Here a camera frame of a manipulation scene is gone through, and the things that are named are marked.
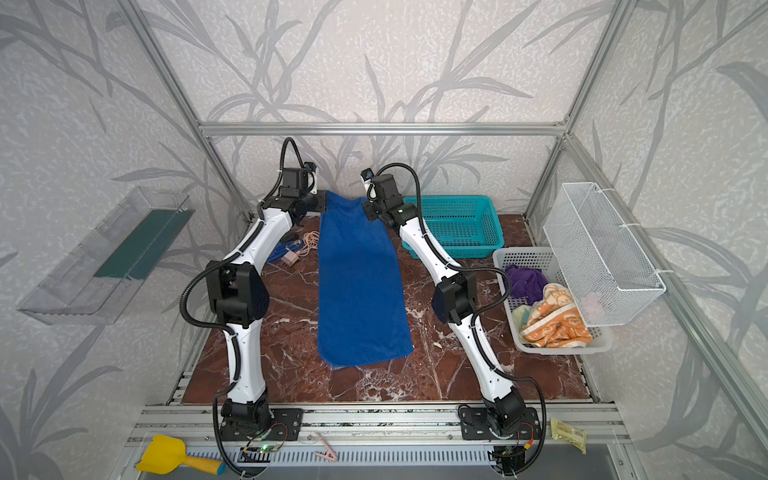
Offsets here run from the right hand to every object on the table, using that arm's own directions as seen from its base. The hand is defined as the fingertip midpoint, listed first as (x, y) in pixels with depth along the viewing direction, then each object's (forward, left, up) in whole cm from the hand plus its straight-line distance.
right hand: (373, 189), depth 97 cm
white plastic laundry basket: (-34, -46, -20) cm, 61 cm away
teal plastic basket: (+4, -36, -24) cm, 43 cm away
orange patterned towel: (-41, -51, -11) cm, 66 cm away
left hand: (+1, +16, +1) cm, 16 cm away
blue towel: (-31, +4, -24) cm, 39 cm away
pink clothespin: (-70, +8, -21) cm, 73 cm away
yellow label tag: (-65, -49, -21) cm, 84 cm away
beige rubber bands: (-3, +25, -22) cm, 33 cm away
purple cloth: (-26, -49, -17) cm, 58 cm away
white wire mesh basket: (-42, -53, +12) cm, 69 cm away
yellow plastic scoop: (-70, +46, -21) cm, 86 cm away
